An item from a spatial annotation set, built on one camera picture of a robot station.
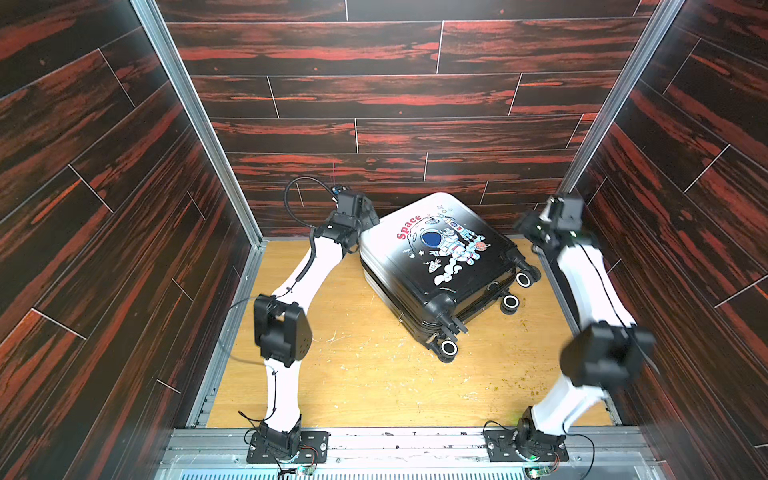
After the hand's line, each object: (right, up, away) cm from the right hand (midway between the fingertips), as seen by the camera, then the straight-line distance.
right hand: (530, 222), depth 86 cm
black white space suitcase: (-29, -11, -2) cm, 31 cm away
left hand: (-49, +3, +5) cm, 50 cm away
